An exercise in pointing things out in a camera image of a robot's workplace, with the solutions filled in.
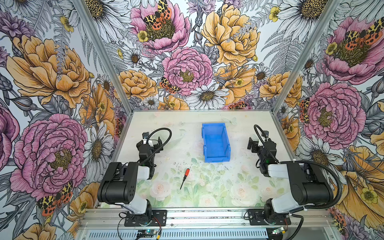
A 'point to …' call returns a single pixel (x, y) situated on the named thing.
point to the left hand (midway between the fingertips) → (152, 141)
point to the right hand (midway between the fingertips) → (257, 141)
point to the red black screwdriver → (186, 173)
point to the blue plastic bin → (216, 148)
